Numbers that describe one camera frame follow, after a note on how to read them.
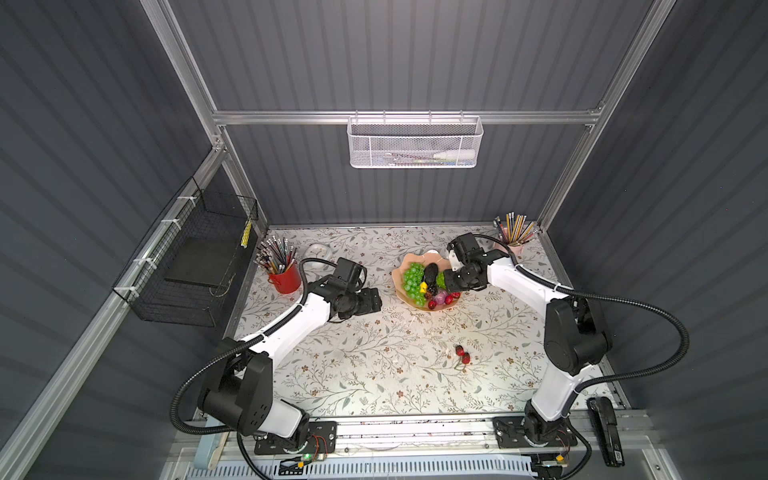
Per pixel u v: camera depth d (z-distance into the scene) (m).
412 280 0.96
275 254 0.96
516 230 1.04
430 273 1.00
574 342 0.50
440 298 0.93
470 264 0.69
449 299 0.92
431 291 0.92
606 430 0.71
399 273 1.01
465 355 0.85
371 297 0.78
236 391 0.42
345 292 0.66
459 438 0.74
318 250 1.09
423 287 0.96
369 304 0.77
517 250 1.01
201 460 0.68
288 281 0.99
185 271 0.72
